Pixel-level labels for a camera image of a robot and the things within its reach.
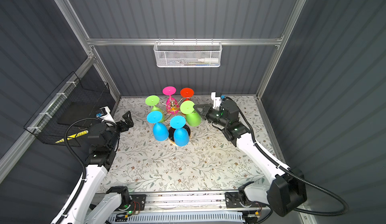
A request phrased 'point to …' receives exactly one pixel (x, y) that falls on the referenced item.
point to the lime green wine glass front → (193, 118)
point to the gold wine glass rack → (171, 133)
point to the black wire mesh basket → (72, 100)
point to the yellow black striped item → (73, 136)
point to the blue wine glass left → (160, 130)
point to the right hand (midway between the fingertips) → (194, 108)
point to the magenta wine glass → (172, 106)
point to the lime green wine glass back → (153, 100)
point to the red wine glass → (187, 93)
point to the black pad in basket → (79, 110)
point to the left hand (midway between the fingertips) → (120, 114)
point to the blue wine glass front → (181, 137)
